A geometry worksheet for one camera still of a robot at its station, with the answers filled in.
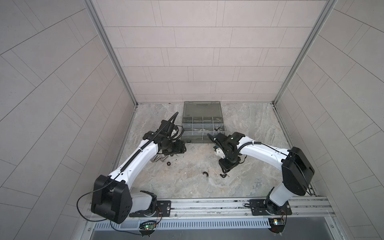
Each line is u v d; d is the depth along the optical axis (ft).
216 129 3.26
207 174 2.70
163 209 2.32
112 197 1.27
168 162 2.83
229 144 1.98
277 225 2.23
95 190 1.28
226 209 2.38
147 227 2.11
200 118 3.43
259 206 2.36
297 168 1.51
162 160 2.84
